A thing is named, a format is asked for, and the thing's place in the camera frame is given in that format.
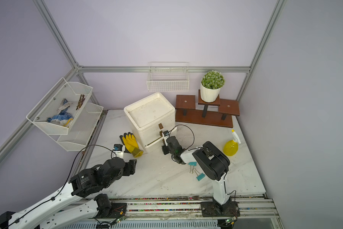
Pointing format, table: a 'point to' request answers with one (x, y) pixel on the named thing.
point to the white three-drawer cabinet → (149, 117)
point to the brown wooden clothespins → (80, 101)
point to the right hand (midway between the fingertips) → (165, 143)
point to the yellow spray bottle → (231, 147)
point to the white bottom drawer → (156, 146)
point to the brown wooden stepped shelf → (219, 113)
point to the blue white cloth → (64, 118)
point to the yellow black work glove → (131, 143)
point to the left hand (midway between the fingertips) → (129, 162)
